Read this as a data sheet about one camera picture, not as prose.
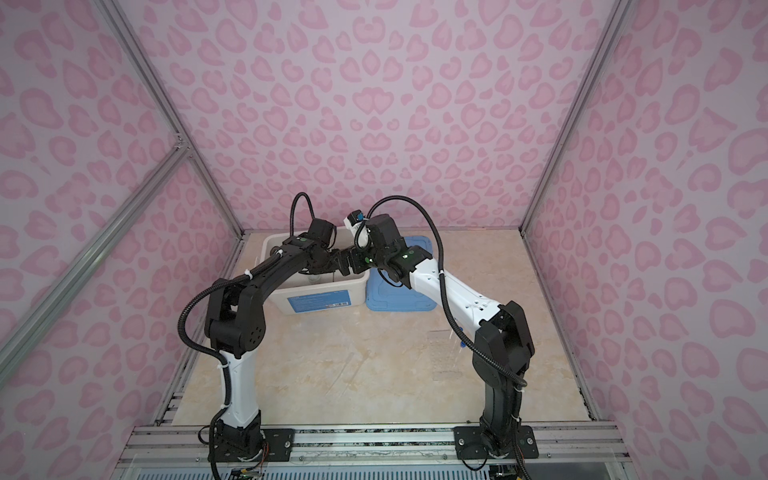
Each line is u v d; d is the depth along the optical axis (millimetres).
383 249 627
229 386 587
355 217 705
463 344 748
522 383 439
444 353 885
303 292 867
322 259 787
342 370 858
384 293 1010
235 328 542
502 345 463
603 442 743
